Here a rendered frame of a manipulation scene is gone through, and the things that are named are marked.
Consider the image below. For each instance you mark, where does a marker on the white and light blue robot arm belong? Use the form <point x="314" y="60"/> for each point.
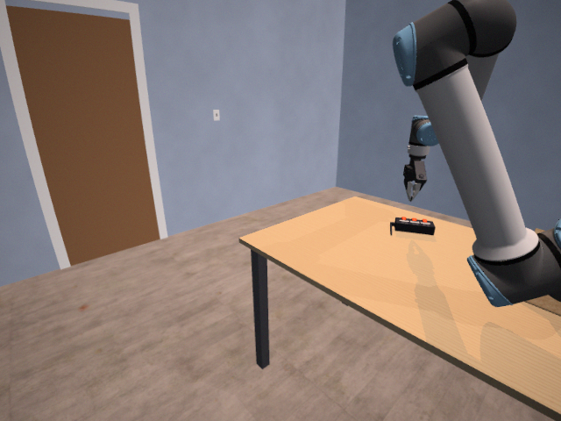
<point x="512" y="263"/>

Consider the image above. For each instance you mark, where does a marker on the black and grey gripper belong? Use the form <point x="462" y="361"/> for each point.
<point x="409" y="175"/>

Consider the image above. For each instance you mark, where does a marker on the black power strip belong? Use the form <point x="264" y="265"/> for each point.
<point x="413" y="225"/>

